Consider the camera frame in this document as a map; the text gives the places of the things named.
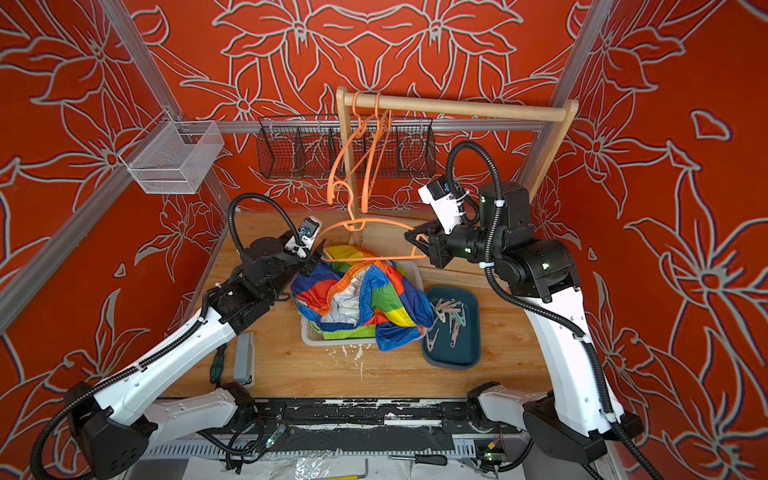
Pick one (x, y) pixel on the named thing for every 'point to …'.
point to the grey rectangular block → (244, 360)
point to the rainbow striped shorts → (373, 295)
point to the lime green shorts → (366, 331)
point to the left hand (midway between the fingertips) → (311, 229)
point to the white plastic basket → (312, 337)
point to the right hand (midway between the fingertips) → (410, 228)
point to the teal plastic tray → (454, 304)
